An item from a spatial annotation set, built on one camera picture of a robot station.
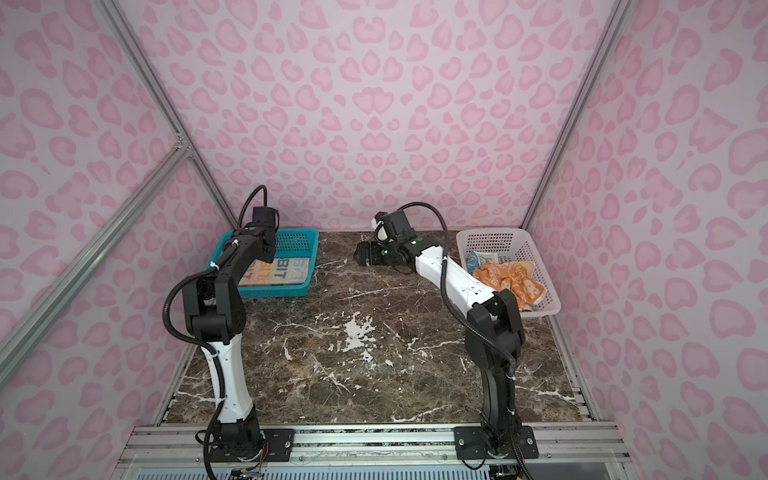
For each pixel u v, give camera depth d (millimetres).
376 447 737
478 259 1072
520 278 1005
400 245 671
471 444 736
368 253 777
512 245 1092
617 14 694
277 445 735
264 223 819
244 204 801
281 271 1066
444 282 537
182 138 903
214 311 581
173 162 858
